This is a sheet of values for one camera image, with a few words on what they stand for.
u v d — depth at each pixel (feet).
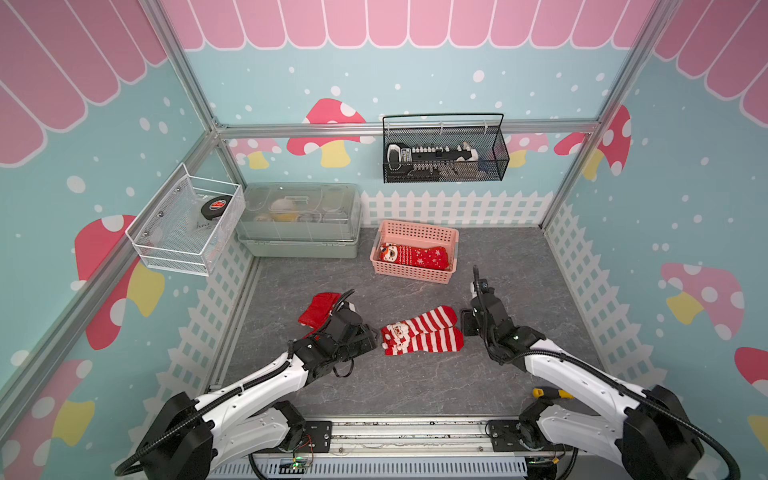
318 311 3.20
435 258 3.52
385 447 2.43
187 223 2.53
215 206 2.56
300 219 3.36
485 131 2.94
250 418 1.62
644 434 1.30
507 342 2.00
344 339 2.08
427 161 2.86
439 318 3.11
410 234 3.79
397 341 2.92
